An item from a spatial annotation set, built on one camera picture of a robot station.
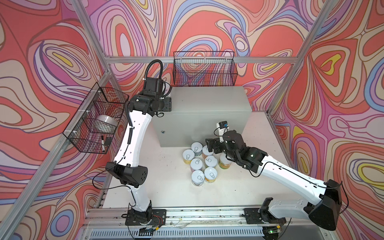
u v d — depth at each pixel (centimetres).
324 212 39
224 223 72
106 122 71
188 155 89
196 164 86
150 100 49
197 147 93
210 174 82
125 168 43
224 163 84
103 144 72
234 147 54
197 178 81
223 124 63
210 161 87
